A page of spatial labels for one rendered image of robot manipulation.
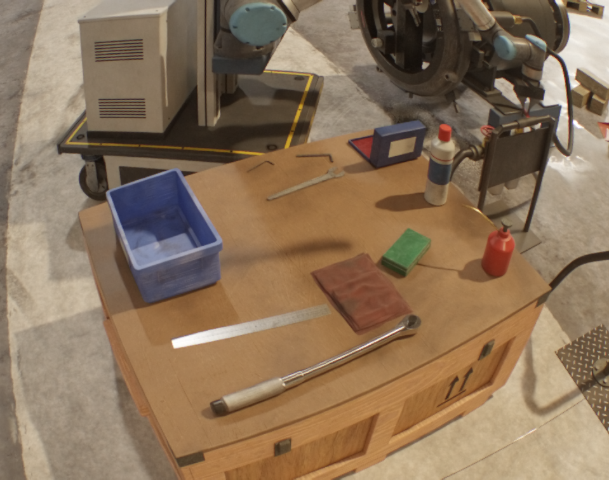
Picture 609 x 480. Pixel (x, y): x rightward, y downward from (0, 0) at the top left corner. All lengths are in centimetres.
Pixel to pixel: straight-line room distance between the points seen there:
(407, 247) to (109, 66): 118
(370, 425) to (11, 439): 107
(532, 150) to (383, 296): 104
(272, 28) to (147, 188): 54
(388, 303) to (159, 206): 60
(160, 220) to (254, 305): 36
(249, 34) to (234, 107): 71
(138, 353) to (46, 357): 73
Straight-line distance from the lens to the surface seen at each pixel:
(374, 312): 130
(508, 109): 278
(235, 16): 162
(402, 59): 261
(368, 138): 184
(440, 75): 245
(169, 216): 155
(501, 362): 163
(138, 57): 202
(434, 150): 154
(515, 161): 211
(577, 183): 294
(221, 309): 132
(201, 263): 130
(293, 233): 149
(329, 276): 137
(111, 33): 203
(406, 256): 142
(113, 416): 174
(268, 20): 162
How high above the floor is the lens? 144
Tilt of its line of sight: 41 degrees down
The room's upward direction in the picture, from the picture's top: 2 degrees clockwise
